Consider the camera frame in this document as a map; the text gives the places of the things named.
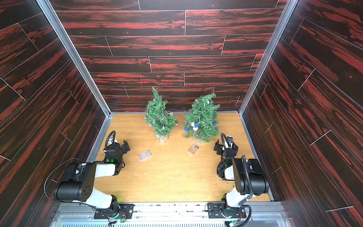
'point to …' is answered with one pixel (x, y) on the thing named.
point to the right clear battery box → (194, 149)
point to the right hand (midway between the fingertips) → (229, 142)
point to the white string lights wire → (157, 117)
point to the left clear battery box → (144, 155)
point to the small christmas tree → (161, 136)
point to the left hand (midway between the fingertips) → (119, 143)
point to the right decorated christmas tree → (202, 121)
